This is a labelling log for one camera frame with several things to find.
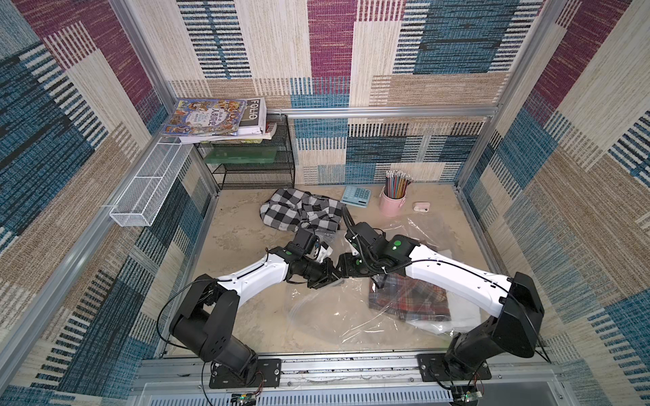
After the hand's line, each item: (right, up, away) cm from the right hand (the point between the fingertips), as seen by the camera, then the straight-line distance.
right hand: (340, 268), depth 78 cm
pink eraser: (+37, +19, +33) cm, 53 cm away
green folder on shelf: (-36, +38, +18) cm, 56 cm away
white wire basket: (-55, +21, -6) cm, 60 cm away
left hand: (+1, -4, +2) cm, 5 cm away
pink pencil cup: (+22, +19, +26) cm, 39 cm away
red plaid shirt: (+23, -11, +7) cm, 27 cm away
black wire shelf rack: (-30, +38, +37) cm, 61 cm away
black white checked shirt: (-19, +19, +31) cm, 41 cm away
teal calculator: (+10, +24, +37) cm, 45 cm away
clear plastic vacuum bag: (+1, -15, +4) cm, 16 cm away
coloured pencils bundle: (+24, +29, +25) cm, 45 cm away
